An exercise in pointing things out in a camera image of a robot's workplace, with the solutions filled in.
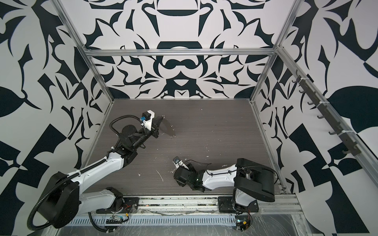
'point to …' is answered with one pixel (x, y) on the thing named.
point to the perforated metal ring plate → (166, 127)
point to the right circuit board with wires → (243, 221)
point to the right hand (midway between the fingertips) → (179, 170)
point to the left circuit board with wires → (116, 219)
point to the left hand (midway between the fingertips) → (159, 114)
